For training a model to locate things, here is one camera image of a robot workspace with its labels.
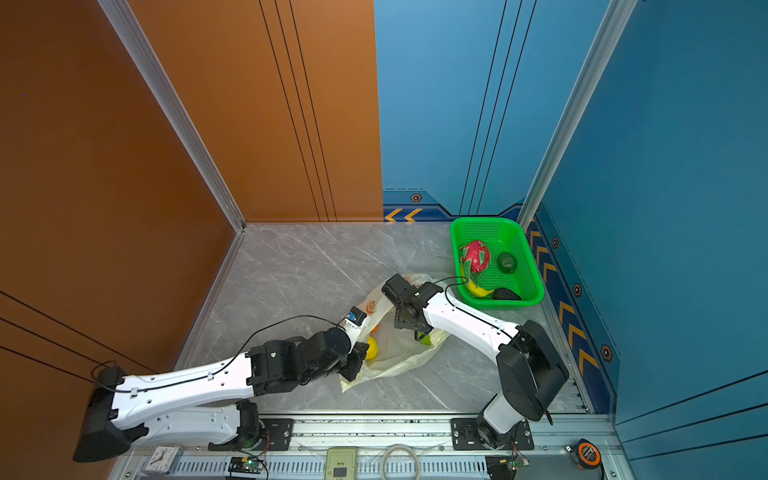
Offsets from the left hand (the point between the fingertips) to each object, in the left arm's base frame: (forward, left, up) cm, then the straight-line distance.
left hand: (371, 348), depth 71 cm
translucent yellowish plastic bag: (+5, -5, -14) cm, 16 cm away
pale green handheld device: (-22, +6, -14) cm, 27 cm away
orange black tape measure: (-19, -50, -13) cm, 55 cm away
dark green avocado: (+35, -44, -11) cm, 58 cm away
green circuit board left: (-22, +30, -18) cm, 41 cm away
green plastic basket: (+49, -45, -12) cm, 68 cm away
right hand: (+11, -11, -9) cm, 18 cm away
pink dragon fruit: (+34, -32, -8) cm, 48 cm away
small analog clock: (-21, +48, -15) cm, 54 cm away
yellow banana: (+24, -33, -12) cm, 43 cm away
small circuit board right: (-22, -32, -16) cm, 42 cm away
